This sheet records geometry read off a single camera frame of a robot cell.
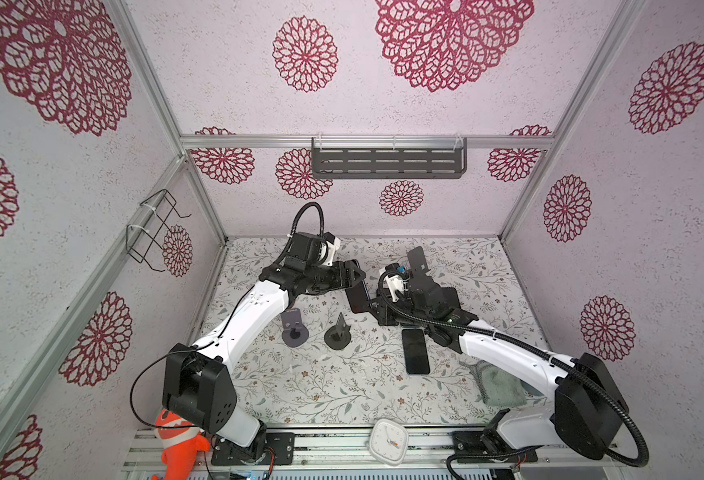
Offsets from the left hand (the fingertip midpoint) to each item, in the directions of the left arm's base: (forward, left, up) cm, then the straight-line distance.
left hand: (354, 281), depth 80 cm
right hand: (-5, -3, -1) cm, 6 cm away
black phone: (-10, -18, -22) cm, 30 cm away
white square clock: (-35, -8, -19) cm, 40 cm away
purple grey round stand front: (-5, +19, -20) cm, 28 cm away
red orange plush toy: (-34, +41, -14) cm, 55 cm away
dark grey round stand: (-8, +5, -15) cm, 18 cm away
